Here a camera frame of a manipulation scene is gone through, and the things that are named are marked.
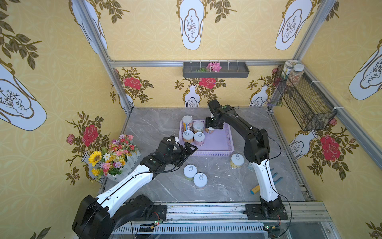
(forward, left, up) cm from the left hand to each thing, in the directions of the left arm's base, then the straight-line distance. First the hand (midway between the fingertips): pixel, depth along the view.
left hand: (189, 150), depth 79 cm
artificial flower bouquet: (-4, +39, +1) cm, 39 cm away
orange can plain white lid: (+20, -15, -10) cm, 27 cm away
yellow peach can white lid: (+23, -6, -8) cm, 25 cm away
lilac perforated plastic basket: (+12, -19, -14) cm, 26 cm away
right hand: (+24, -18, -8) cm, 31 cm away
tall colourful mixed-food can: (+21, +1, -3) cm, 21 cm away
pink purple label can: (-13, -6, -10) cm, 17 cm away
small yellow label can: (+16, 0, -11) cm, 20 cm away
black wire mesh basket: (+21, -66, +14) cm, 71 cm away
